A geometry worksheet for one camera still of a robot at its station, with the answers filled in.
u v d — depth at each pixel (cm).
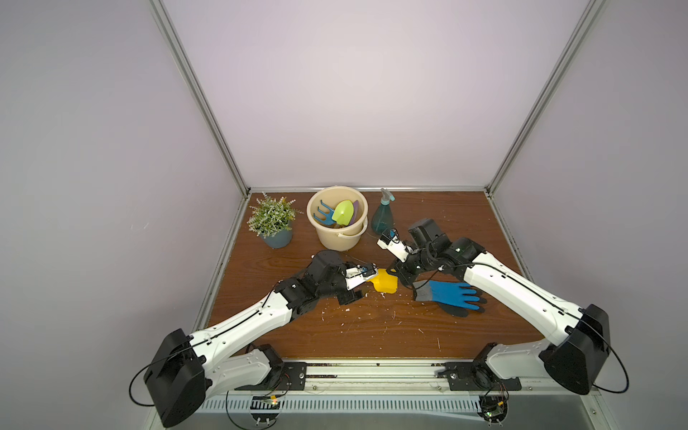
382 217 101
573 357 38
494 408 70
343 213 100
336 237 85
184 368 39
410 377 74
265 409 72
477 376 64
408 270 66
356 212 98
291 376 73
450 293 85
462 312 85
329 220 99
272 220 90
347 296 68
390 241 67
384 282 76
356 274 64
